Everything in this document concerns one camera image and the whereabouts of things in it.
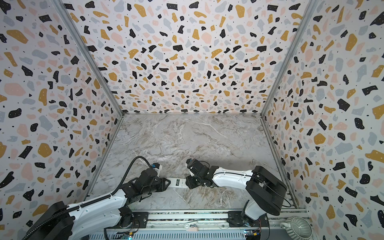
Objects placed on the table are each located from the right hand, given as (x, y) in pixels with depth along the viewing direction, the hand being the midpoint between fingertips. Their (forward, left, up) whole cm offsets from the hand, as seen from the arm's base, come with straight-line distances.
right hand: (185, 181), depth 83 cm
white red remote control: (0, +5, -3) cm, 6 cm away
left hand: (0, +8, -1) cm, 8 cm away
